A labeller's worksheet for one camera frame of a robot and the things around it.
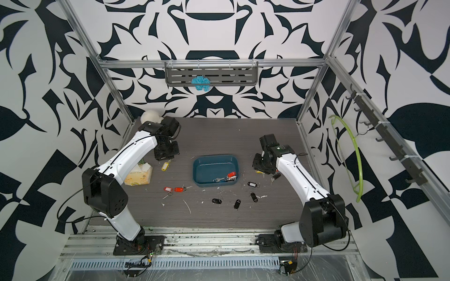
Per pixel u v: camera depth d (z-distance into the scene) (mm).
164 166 847
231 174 944
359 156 658
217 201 868
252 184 915
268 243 742
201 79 912
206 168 981
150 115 941
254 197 870
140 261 715
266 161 605
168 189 887
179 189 892
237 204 850
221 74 939
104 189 454
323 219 413
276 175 939
